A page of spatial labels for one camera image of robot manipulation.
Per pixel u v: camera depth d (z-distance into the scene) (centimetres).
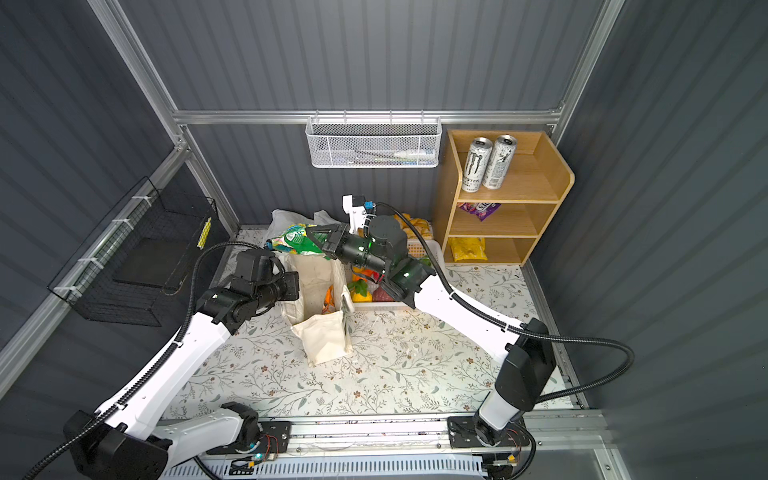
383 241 50
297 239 62
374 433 75
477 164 78
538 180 91
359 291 91
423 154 89
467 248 108
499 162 79
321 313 66
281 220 104
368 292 93
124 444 37
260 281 58
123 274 71
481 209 99
